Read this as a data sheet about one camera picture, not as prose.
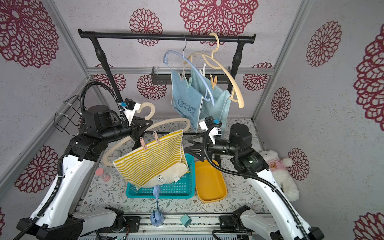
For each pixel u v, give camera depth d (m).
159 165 0.82
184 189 0.85
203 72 0.69
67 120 0.76
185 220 0.74
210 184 0.86
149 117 0.59
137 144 1.00
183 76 0.69
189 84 0.66
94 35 0.56
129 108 0.50
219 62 0.57
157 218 0.68
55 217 0.36
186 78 0.75
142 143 0.64
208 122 0.48
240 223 0.64
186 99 0.74
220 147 0.50
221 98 0.63
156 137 0.68
